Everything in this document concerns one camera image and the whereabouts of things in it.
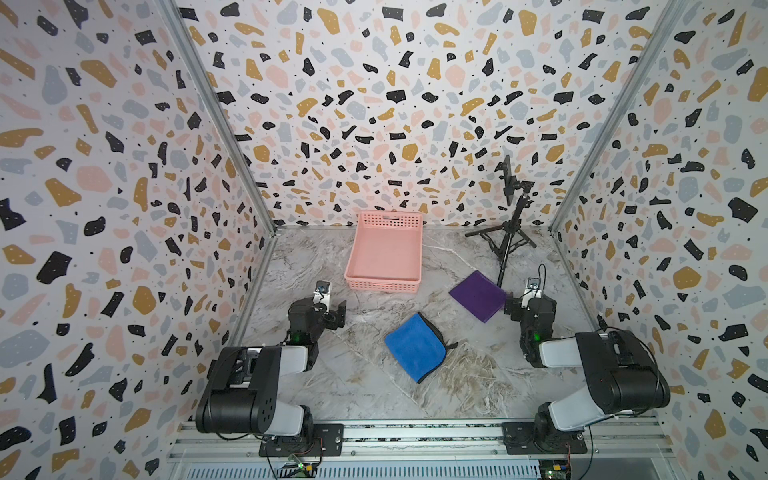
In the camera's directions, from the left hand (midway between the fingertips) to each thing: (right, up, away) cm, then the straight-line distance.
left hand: (333, 299), depth 92 cm
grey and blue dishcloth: (+26, -14, -4) cm, 30 cm away
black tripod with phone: (+59, +20, +25) cm, 67 cm away
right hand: (+62, +1, +1) cm, 62 cm away
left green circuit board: (-3, -37, -22) cm, 43 cm away
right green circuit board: (+57, -38, -21) cm, 72 cm away
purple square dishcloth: (+49, 0, +12) cm, 50 cm away
